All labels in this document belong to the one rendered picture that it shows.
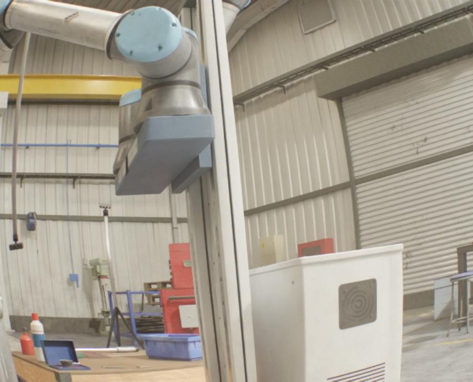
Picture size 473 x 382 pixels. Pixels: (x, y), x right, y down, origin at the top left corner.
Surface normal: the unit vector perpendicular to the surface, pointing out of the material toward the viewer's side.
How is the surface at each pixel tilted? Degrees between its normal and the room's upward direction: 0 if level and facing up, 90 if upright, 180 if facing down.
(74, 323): 90
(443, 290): 90
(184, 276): 90
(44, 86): 90
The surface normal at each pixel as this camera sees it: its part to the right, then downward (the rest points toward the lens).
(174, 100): 0.14, -0.49
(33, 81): 0.57, -0.18
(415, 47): -0.82, -0.02
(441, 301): -0.42, -0.10
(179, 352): -0.61, -0.07
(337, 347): 0.29, -0.17
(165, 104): -0.11, -0.47
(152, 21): -0.07, -0.10
